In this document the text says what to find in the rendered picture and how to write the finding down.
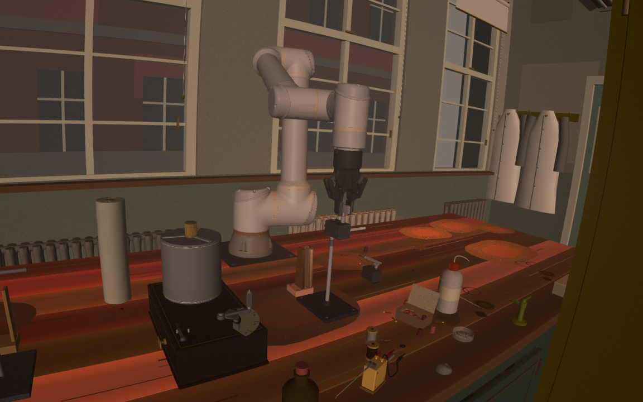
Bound pale dial plate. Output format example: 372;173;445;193
232;309;261;337

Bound cream roller blind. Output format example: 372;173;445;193
455;0;510;34

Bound large round cork mat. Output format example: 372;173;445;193
464;240;538;264

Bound wide cream frame window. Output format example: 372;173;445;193
0;0;203;185

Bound yellow brass device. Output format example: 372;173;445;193
360;356;390;393

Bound small grey radiator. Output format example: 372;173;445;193
444;199;490;223

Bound pale grey radiator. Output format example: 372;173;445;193
287;208;398;235

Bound small black clamp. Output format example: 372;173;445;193
359;256;384;284

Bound black boss head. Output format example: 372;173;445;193
324;219;352;241

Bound dark brown cupboard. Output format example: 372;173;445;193
532;0;643;402

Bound long grey radiator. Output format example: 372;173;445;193
0;228;167;268

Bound red and black wires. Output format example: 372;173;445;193
384;348;406;379

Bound beige paper roll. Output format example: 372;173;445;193
95;196;132;305

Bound grey recording drum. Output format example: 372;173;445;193
160;227;223;305

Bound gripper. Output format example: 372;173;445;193
324;147;368;216

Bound grey speed lever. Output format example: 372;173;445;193
217;310;251;326

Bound black base rod stand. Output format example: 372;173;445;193
296;238;361;324

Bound white lab coat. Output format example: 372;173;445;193
486;108;522;205
514;110;560;215

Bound dark bottle red stopper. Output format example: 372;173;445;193
282;361;320;402

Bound black drum base box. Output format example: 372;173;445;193
147;280;270;389

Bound small wooden rack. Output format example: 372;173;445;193
286;246;315;298

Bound open cardboard box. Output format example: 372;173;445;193
394;283;442;329

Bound tall cream frame window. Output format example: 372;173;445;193
433;0;513;171

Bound green bench cabinet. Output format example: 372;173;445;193
447;323;558;402

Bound grey hanging coat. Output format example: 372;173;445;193
515;113;538;168
553;115;571;173

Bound white wash bottle red cap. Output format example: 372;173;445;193
437;255;471;315

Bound black flat sheet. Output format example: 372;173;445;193
220;240;296;268

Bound small green stand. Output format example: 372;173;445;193
510;295;533;327

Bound pale frame door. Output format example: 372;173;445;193
559;75;605;247

